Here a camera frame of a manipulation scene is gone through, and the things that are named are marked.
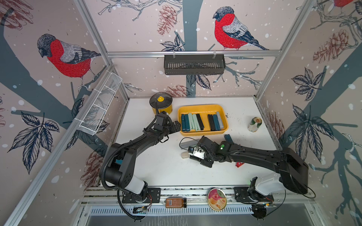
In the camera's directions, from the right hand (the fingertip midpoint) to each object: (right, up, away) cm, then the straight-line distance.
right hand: (201, 155), depth 83 cm
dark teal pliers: (-10, +13, +15) cm, 23 cm away
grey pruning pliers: (+16, +19, +19) cm, 32 cm away
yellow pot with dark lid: (-27, +33, +20) cm, 47 cm away
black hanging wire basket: (-3, +62, +22) cm, 66 cm away
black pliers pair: (+2, +18, +19) cm, 26 cm away
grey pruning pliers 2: (-8, +4, +11) cm, 14 cm away
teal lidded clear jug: (-34, +9, -32) cm, 47 cm away
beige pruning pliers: (-10, 0, +2) cm, 10 cm away
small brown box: (-15, -19, -14) cm, 28 cm away
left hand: (-14, +18, +9) cm, 25 cm away
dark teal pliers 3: (+21, +7, +12) cm, 25 cm away
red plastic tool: (+22, -5, -1) cm, 23 cm away
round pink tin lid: (+7, -18, -13) cm, 23 cm away
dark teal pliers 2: (+14, +15, +17) cm, 27 cm away
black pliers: (+10, +18, +20) cm, 29 cm away
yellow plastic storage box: (+6, +27, +31) cm, 41 cm away
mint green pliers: (-5, +17, +18) cm, 25 cm away
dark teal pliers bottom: (-8, +18, +19) cm, 27 cm away
